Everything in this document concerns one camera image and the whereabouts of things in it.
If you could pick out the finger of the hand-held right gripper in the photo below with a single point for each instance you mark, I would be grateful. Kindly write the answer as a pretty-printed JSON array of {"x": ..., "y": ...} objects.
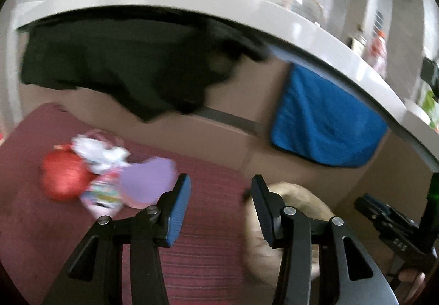
[
  {"x": 382, "y": 206},
  {"x": 372, "y": 217}
]

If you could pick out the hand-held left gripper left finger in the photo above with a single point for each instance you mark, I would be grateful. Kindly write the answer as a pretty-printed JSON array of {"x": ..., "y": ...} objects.
[{"x": 178, "y": 209}]

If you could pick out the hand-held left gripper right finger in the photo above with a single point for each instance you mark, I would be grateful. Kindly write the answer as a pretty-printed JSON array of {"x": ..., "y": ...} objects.
[{"x": 265, "y": 209}]

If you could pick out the trash bin with beige liner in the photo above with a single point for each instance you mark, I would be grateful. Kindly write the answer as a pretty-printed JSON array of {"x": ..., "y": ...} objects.
[{"x": 255, "y": 257}]

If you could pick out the colourful candy packet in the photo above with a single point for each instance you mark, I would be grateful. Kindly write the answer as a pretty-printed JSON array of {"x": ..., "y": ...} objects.
[{"x": 101, "y": 195}]

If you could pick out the red bag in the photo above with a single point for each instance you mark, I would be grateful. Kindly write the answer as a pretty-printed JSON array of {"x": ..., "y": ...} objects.
[{"x": 63, "y": 176}]

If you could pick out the person's right hand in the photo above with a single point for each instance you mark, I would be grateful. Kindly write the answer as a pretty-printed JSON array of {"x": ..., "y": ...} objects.
[{"x": 411, "y": 282}]

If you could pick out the red plaid cloth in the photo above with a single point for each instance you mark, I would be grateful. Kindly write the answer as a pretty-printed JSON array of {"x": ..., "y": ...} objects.
[{"x": 205, "y": 257}]

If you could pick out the blue towel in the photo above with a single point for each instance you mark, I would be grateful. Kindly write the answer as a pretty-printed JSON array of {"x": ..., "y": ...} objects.
[{"x": 325, "y": 119}]

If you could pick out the green white plastic bag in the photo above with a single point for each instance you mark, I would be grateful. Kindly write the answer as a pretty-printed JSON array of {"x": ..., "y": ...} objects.
[{"x": 430, "y": 106}]

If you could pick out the wooden kitchen cabinet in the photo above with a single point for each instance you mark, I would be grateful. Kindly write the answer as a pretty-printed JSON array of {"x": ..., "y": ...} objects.
[{"x": 240, "y": 95}]

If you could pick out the red label plastic bottle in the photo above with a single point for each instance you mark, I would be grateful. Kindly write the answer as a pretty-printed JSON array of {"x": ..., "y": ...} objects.
[{"x": 379, "y": 51}]

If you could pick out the black cloth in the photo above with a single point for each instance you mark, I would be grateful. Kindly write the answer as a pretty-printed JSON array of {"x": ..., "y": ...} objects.
[{"x": 120, "y": 61}]

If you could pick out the dark sauce bottle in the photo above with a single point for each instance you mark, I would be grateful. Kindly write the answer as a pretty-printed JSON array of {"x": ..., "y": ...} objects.
[{"x": 358, "y": 42}]

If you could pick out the glass pot lid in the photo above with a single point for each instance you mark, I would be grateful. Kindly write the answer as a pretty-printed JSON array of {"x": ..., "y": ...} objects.
[{"x": 305, "y": 3}]

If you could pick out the black wall rack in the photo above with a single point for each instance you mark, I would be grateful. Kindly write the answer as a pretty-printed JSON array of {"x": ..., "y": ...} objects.
[{"x": 430, "y": 70}]

